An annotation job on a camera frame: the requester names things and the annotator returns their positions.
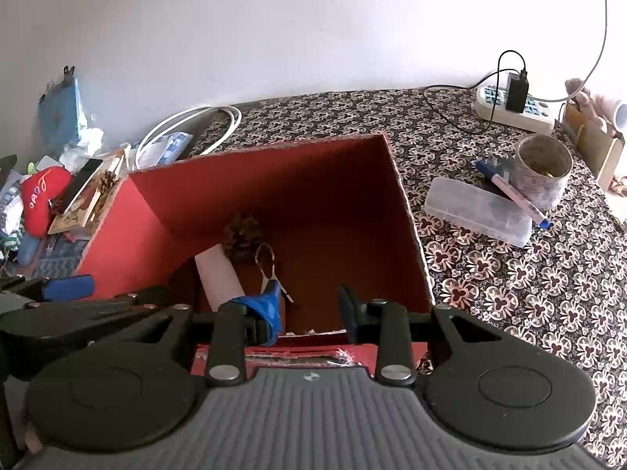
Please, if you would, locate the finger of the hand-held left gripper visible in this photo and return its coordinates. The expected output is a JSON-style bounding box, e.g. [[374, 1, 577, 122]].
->
[[0, 293, 170, 353], [0, 275, 95, 304]]

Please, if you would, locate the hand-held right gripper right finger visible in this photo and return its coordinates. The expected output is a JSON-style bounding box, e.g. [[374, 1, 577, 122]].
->
[[338, 284, 510, 387]]

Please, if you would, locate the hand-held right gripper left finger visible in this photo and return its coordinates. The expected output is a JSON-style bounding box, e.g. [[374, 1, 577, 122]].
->
[[132, 290, 282, 387]]

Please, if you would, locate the silver metal carabiner tool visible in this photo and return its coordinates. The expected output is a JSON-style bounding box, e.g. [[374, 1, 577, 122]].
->
[[254, 244, 295, 307]]

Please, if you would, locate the white tube with blue cap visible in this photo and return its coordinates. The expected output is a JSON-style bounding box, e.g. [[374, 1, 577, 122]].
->
[[195, 244, 246, 313]]

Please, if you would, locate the large brown pine cone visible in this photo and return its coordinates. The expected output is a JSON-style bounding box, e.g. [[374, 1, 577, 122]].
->
[[223, 211, 263, 261]]

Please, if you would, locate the red cardboard box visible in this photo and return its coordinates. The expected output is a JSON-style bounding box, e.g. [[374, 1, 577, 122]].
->
[[73, 132, 437, 383]]

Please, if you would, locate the dark blue patterned mat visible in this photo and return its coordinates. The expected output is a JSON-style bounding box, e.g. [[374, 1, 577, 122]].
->
[[29, 232, 94, 280]]

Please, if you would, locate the picture book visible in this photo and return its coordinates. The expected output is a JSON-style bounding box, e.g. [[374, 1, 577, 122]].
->
[[47, 154, 129, 236]]

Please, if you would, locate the red plush toy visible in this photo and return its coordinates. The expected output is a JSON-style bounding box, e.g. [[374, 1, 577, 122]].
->
[[20, 166, 72, 235]]

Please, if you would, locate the black phone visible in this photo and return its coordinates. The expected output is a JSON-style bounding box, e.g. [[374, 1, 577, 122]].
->
[[53, 158, 105, 213]]

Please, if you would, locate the white crumpled plastic bag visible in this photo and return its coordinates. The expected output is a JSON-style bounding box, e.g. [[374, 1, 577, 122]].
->
[[59, 127, 105, 170]]

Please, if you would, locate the clear plastic case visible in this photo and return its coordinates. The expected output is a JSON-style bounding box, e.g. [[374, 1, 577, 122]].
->
[[424, 176, 533, 249]]

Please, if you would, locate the clear packet with blue print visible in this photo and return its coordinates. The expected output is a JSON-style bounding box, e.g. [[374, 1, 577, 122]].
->
[[140, 132, 193, 166]]

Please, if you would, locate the blue bag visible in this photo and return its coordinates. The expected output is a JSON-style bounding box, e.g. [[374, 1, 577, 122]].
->
[[38, 66, 89, 155]]

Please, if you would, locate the blue marker pen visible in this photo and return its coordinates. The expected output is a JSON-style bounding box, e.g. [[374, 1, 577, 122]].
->
[[474, 158, 513, 182]]

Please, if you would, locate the white marker pen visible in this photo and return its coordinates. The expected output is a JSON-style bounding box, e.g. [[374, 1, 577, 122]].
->
[[490, 171, 553, 230]]

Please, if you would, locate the white power strip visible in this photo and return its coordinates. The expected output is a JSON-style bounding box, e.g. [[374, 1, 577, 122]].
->
[[475, 85, 556, 135]]

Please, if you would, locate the black charger plug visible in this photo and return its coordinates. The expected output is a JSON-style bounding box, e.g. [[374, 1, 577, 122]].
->
[[506, 71, 531, 113]]

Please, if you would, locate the wooden box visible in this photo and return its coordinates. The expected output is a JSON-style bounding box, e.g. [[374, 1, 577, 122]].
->
[[561, 100, 625, 192]]

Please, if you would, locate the beige plush toy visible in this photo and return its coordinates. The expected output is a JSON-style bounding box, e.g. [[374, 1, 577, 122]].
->
[[564, 77, 618, 128]]

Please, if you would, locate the white cup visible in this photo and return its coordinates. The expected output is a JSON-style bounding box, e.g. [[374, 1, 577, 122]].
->
[[610, 100, 627, 135]]

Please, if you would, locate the white coiled cable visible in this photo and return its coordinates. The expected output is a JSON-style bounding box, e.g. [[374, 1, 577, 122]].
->
[[134, 104, 243, 170]]

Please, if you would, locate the black cable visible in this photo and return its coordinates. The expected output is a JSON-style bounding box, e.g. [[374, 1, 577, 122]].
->
[[421, 50, 530, 133]]

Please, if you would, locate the grey cable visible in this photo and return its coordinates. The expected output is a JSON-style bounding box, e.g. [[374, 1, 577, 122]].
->
[[531, 0, 609, 105]]

